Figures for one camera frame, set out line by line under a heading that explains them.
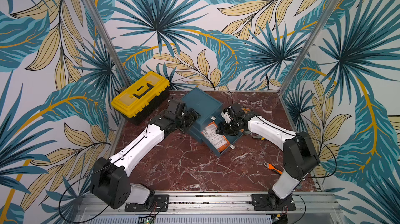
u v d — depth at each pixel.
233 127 0.76
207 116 0.78
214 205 0.73
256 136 0.62
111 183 0.40
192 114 0.72
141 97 0.92
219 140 0.87
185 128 0.69
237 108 0.73
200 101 0.86
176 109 0.60
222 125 0.79
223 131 0.78
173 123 0.60
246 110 1.09
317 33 0.86
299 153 0.47
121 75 1.08
